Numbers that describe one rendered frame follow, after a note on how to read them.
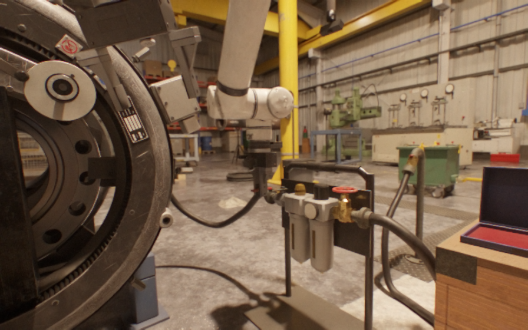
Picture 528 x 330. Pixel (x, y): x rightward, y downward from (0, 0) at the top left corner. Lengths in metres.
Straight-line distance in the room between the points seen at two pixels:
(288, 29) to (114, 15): 3.92
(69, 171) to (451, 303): 0.82
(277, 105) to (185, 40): 0.38
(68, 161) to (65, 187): 0.06
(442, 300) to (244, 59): 0.61
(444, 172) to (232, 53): 2.91
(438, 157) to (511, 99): 7.70
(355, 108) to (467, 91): 5.57
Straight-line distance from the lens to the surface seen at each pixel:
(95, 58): 0.53
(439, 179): 3.36
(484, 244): 0.58
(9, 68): 0.66
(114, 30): 0.50
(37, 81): 0.66
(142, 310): 1.19
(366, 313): 0.99
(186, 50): 0.47
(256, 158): 0.91
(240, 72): 0.69
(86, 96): 0.66
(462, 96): 6.60
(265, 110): 0.78
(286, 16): 4.41
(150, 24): 0.47
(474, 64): 11.40
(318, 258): 0.92
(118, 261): 0.72
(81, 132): 0.79
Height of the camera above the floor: 0.65
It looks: 5 degrees down
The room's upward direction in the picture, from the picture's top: 1 degrees counter-clockwise
